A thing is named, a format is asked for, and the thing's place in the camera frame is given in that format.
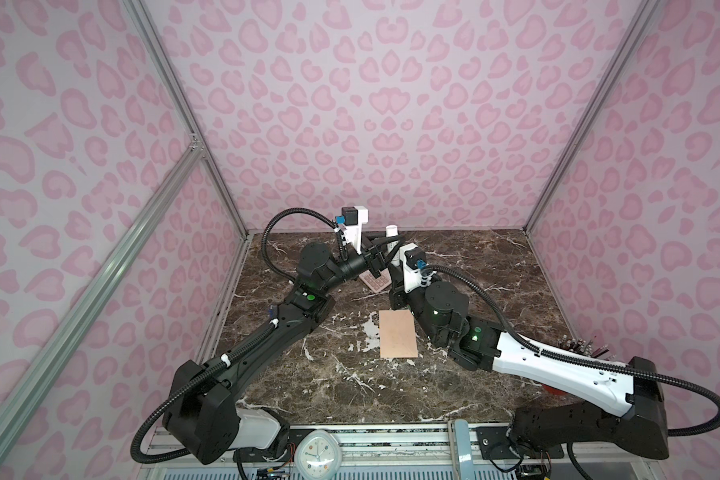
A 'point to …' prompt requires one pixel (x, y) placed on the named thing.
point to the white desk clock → (318, 456)
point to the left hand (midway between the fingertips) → (404, 233)
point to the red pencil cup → (581, 347)
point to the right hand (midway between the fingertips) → (389, 260)
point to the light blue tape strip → (466, 471)
